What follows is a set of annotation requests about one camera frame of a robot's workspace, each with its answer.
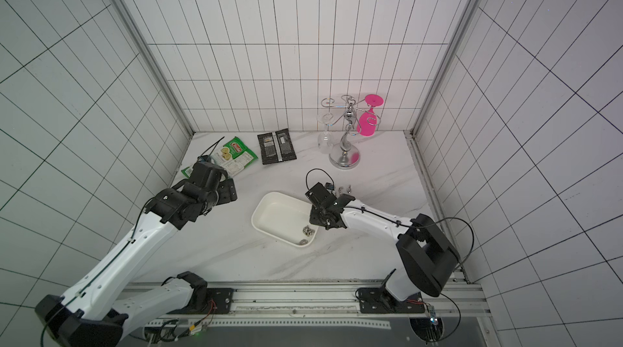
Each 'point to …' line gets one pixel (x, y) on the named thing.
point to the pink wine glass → (367, 121)
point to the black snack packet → (277, 147)
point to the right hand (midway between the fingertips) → (309, 220)
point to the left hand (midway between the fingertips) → (219, 194)
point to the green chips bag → (234, 156)
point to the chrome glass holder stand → (345, 155)
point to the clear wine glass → (326, 139)
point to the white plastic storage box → (284, 217)
